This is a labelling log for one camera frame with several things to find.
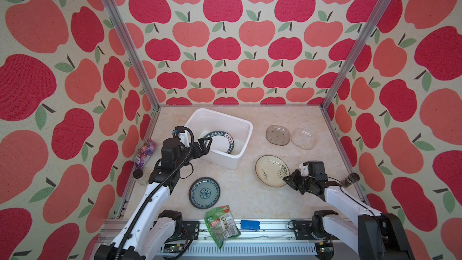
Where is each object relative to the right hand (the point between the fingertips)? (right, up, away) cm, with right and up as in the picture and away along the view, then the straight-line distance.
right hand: (284, 181), depth 88 cm
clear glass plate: (+17, +20, +17) cm, 31 cm away
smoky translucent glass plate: (+2, +22, +19) cm, 29 cm away
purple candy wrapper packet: (-72, +13, +5) cm, 74 cm away
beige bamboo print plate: (-6, +5, +4) cm, 8 cm away
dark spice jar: (+28, +4, -8) cm, 29 cm away
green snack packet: (-31, -12, -13) cm, 36 cm away
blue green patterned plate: (-40, -4, -4) cm, 40 cm away
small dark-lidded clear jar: (-71, +6, -5) cm, 71 cm away
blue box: (-19, -14, -13) cm, 26 cm away
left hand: (-37, +20, -11) cm, 44 cm away
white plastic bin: (-27, +22, +13) cm, 37 cm away
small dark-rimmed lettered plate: (-32, +19, +12) cm, 39 cm away
